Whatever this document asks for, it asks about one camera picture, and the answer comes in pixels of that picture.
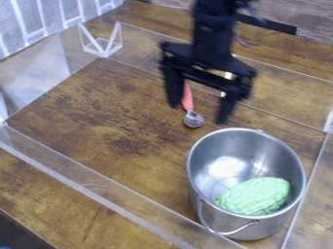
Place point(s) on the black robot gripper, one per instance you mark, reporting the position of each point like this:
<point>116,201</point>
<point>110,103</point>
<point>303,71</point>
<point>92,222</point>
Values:
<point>205,60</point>

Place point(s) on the green knitted object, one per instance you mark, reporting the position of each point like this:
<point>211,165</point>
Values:
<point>258,196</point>

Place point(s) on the silver metal pot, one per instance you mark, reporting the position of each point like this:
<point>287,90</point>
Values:
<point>227,157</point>

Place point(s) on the black strip on table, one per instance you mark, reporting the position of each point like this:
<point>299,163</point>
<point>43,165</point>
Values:
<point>267,24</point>

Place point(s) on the clear acrylic barrier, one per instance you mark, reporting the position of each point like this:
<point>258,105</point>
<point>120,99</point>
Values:
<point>94,147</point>

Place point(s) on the red handled metal spoon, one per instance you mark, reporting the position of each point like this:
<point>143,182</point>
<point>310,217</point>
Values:
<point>192,119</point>

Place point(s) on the clear acrylic corner bracket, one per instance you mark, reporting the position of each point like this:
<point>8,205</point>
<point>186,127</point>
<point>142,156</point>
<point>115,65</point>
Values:
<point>100,46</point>

